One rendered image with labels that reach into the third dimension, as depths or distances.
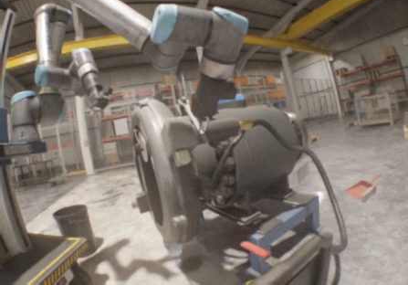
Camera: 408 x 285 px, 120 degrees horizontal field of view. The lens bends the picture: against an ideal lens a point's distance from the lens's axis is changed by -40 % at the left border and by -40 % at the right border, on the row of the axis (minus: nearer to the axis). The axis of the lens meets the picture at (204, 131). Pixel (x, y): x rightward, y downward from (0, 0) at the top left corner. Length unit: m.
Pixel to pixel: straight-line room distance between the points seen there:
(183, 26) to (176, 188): 0.51
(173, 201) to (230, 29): 0.56
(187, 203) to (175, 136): 0.25
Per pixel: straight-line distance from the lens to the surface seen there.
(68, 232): 1.61
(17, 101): 1.14
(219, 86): 0.48
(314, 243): 0.33
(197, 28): 0.42
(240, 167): 0.92
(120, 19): 0.58
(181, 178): 0.67
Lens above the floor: 0.76
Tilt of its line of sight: level
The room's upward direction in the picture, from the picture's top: 11 degrees counter-clockwise
